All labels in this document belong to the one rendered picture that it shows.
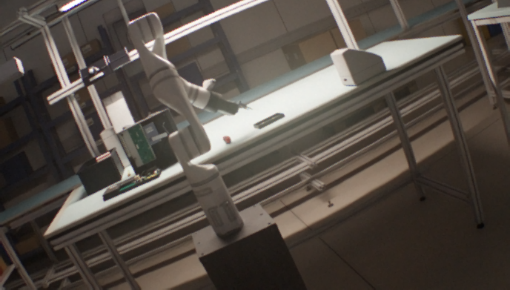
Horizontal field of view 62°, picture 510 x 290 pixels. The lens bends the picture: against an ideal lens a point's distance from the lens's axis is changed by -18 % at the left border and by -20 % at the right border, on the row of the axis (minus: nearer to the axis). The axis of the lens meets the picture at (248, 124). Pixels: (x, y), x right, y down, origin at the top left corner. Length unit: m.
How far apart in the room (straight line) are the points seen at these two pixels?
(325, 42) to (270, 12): 1.16
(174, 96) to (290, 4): 5.01
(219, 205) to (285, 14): 5.05
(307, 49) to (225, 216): 4.01
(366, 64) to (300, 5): 4.48
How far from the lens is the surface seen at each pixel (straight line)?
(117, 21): 3.89
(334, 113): 1.98
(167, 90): 1.50
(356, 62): 2.00
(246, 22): 6.27
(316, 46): 5.39
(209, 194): 1.46
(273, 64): 6.30
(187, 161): 1.44
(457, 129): 2.37
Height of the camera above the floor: 1.35
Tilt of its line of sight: 9 degrees down
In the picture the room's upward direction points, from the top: 24 degrees counter-clockwise
